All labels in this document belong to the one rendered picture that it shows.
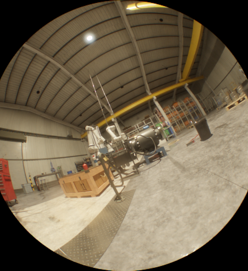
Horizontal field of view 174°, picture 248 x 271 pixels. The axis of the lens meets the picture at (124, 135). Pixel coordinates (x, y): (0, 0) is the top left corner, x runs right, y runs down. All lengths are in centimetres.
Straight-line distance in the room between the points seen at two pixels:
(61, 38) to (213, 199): 863
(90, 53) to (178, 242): 866
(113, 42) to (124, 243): 897
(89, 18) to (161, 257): 857
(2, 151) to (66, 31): 987
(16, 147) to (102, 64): 1073
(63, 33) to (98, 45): 321
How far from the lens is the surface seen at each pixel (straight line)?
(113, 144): 257
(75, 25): 798
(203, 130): 175
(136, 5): 362
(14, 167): 894
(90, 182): 135
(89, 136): 226
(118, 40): 861
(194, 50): 1198
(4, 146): 953
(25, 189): 630
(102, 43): 831
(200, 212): 57
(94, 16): 821
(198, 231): 51
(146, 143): 215
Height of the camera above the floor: 48
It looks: 12 degrees up
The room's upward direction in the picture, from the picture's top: 24 degrees counter-clockwise
